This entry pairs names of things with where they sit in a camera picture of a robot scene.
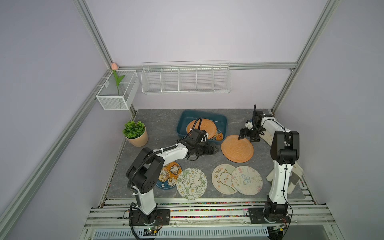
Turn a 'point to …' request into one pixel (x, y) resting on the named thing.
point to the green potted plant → (136, 133)
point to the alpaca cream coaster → (221, 179)
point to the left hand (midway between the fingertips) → (214, 151)
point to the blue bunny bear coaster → (218, 135)
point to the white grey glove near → (294, 177)
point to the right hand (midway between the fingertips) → (244, 138)
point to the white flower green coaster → (191, 183)
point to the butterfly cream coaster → (246, 180)
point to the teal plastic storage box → (215, 124)
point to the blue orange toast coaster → (169, 175)
